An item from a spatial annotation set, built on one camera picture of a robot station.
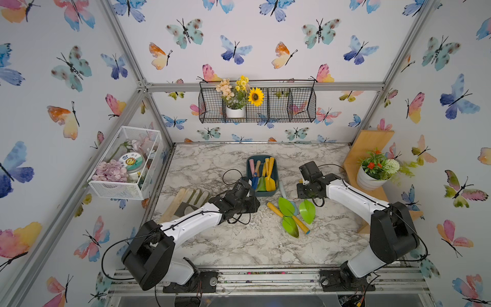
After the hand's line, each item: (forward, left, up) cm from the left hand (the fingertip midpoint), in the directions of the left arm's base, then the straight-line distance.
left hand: (260, 202), depth 84 cm
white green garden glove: (+8, +31, -9) cm, 33 cm away
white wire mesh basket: (+18, +46, +21) cm, 54 cm away
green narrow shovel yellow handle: (-2, -21, -4) cm, 22 cm away
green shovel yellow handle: (-5, -13, -9) cm, 16 cm away
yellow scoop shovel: (+18, -5, -8) cm, 20 cm away
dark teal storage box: (+10, -3, -10) cm, 14 cm away
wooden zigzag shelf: (+24, -50, +13) cm, 57 cm away
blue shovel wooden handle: (+19, +2, -7) cm, 20 cm away
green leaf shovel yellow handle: (+15, -1, -7) cm, 17 cm away
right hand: (+7, -21, -2) cm, 22 cm away
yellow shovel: (+26, -7, -4) cm, 28 cm away
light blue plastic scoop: (+8, -13, -9) cm, 18 cm away
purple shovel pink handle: (+25, +3, -6) cm, 26 cm away
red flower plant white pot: (+9, -49, +11) cm, 51 cm away
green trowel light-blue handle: (+2, -13, -10) cm, 16 cm away
